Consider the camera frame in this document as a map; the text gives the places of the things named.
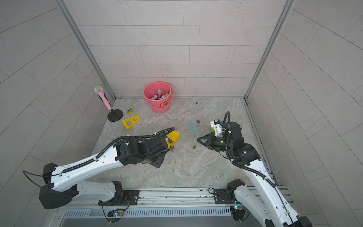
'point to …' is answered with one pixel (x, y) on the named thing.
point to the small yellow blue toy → (130, 111)
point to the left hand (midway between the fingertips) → (165, 159)
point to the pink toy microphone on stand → (113, 115)
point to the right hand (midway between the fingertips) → (197, 141)
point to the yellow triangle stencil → (132, 122)
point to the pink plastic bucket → (159, 96)
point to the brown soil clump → (194, 147)
